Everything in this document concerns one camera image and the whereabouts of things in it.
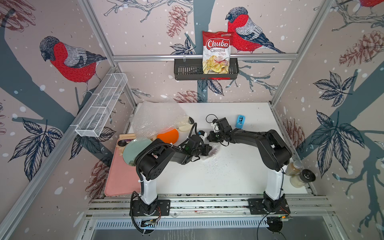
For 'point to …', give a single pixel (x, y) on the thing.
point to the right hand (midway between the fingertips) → (206, 137)
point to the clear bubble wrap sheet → (215, 146)
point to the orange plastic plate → (170, 137)
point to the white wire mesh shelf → (100, 105)
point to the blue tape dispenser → (240, 121)
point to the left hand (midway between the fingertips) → (214, 146)
